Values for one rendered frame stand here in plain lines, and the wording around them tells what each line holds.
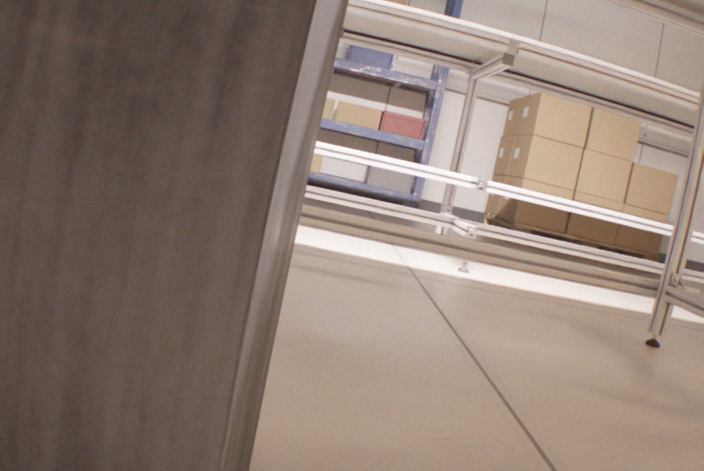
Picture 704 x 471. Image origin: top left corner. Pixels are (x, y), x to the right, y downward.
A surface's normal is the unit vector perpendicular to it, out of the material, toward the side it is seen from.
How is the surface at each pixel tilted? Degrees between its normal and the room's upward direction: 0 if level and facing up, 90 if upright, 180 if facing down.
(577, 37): 90
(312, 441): 0
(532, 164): 90
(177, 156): 90
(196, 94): 90
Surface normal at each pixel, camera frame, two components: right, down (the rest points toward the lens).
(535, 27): 0.04, 0.09
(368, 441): 0.22, -0.97
